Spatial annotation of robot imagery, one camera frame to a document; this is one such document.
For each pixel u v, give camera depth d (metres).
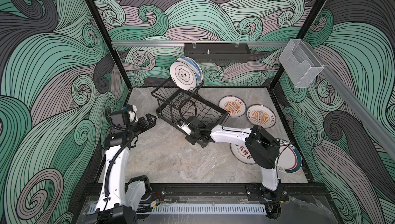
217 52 0.95
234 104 1.10
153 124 0.67
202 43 0.95
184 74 0.86
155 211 0.69
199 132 0.73
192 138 0.80
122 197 0.39
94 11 0.80
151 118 0.69
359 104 0.59
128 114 0.66
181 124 0.78
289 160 0.87
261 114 1.03
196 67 0.81
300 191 0.74
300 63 0.79
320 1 0.76
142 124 0.67
